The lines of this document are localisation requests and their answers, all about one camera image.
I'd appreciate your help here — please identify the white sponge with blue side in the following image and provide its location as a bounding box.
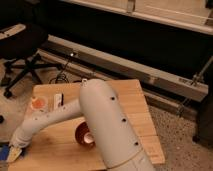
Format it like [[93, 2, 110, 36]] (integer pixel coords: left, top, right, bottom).
[[0, 145, 22, 163]]

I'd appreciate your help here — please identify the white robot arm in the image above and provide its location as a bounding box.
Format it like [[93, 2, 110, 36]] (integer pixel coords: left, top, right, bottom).
[[10, 79, 155, 171]]

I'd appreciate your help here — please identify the clear small bottle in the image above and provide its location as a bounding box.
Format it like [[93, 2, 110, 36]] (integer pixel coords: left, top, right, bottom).
[[81, 78, 88, 85]]

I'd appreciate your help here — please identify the brown wooden bowl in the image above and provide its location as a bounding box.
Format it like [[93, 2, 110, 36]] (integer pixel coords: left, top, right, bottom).
[[75, 122, 95, 147]]

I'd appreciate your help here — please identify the plastic cup with orange contents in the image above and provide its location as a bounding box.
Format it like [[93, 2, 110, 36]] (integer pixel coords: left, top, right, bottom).
[[30, 96, 48, 110]]

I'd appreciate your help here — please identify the wooden table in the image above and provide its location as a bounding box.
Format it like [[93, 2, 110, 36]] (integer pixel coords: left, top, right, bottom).
[[7, 78, 166, 171]]

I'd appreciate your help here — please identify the black office chair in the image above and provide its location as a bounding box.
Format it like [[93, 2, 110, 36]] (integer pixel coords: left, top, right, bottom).
[[0, 0, 62, 98]]

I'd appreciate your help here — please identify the black cable on floor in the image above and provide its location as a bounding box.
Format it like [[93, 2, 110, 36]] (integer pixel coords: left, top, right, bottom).
[[49, 53, 75, 85]]

